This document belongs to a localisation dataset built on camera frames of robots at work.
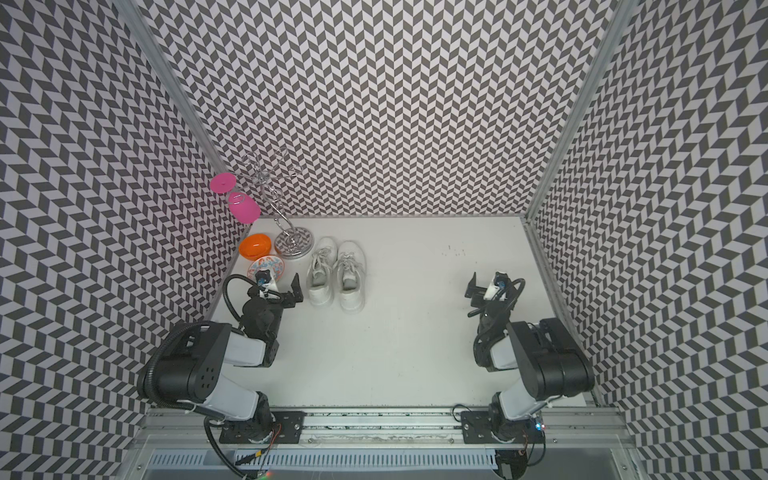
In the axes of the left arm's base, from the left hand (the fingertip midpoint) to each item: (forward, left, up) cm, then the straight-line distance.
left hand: (283, 277), depth 90 cm
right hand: (-2, -63, 0) cm, 63 cm away
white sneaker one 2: (+1, -21, 0) cm, 21 cm away
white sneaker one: (+2, -10, -3) cm, 11 cm away
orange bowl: (+16, +15, -5) cm, 23 cm away
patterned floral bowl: (+10, +10, -6) cm, 16 cm away
